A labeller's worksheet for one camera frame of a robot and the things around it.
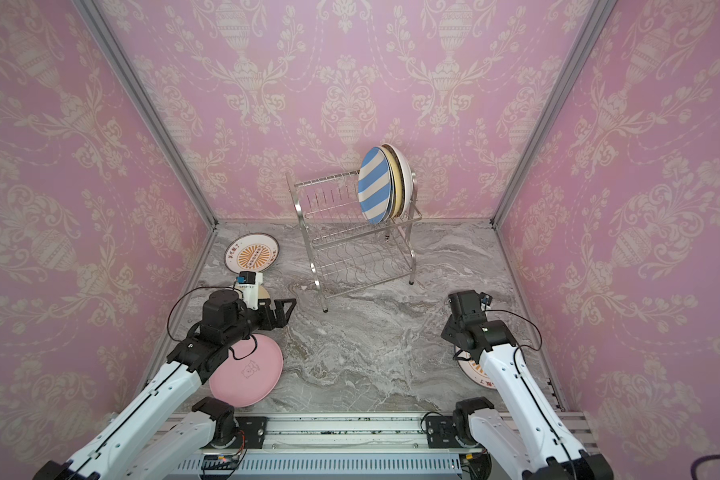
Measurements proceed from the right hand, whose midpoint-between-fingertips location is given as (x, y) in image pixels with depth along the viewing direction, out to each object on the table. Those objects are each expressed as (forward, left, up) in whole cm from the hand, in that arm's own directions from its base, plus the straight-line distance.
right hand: (462, 331), depth 80 cm
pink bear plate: (-7, +59, -10) cm, 60 cm away
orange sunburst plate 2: (-8, -4, -10) cm, 14 cm away
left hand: (+7, +47, +7) cm, 48 cm away
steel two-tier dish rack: (+34, +31, -5) cm, 47 cm away
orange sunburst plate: (+39, +68, -9) cm, 79 cm away
